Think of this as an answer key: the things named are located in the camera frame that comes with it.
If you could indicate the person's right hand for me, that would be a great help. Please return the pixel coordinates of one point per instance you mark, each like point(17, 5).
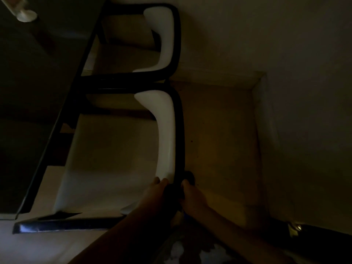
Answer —
point(194, 202)

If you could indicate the person's left hand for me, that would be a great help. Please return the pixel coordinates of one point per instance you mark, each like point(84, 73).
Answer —
point(155, 196)

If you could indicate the dark blue cleaning cloth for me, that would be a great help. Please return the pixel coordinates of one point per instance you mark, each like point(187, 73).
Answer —
point(174, 193)

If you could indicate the white chair with black frame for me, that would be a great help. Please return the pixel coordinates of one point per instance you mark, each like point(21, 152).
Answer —
point(162, 32)
point(165, 129)

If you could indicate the person's left forearm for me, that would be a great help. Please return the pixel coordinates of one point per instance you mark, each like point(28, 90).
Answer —
point(123, 239)

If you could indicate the person's right forearm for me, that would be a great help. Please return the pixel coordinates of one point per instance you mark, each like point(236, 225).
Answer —
point(236, 239)

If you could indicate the dark glossy table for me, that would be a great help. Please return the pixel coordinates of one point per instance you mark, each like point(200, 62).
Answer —
point(33, 107)

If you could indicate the small white round object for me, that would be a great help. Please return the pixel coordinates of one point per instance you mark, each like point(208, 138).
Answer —
point(27, 15)

